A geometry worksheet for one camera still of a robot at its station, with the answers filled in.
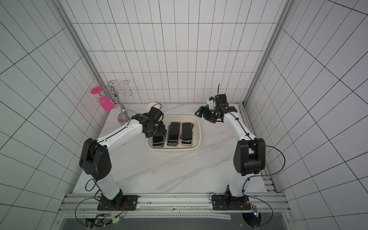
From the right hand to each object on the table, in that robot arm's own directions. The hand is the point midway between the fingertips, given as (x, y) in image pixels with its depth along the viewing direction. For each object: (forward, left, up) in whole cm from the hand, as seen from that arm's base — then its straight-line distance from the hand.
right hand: (194, 115), depth 88 cm
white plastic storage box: (-8, -2, -17) cm, 19 cm away
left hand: (-12, +23, -7) cm, 27 cm away
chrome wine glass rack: (+9, +52, +12) cm, 54 cm away
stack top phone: (-11, +24, -14) cm, 29 cm away
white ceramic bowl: (+19, +36, -13) cm, 43 cm away
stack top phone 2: (-4, +5, -14) cm, 15 cm away
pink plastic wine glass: (+8, +62, -1) cm, 62 cm away
